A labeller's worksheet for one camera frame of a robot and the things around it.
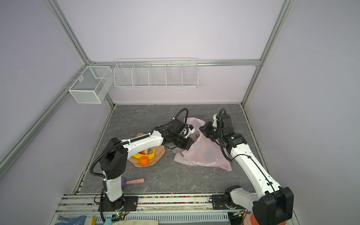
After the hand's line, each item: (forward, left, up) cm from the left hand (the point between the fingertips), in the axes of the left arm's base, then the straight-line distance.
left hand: (195, 149), depth 81 cm
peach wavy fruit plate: (+4, +22, -8) cm, 24 cm away
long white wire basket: (+55, +21, +16) cm, 61 cm away
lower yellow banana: (+2, +28, -9) cm, 29 cm away
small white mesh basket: (+47, +68, +13) cm, 84 cm away
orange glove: (-35, -13, +19) cm, 42 cm away
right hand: (+8, -2, +11) cm, 14 cm away
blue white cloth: (-28, +61, -11) cm, 68 cm away
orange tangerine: (-2, +31, -6) cm, 32 cm away
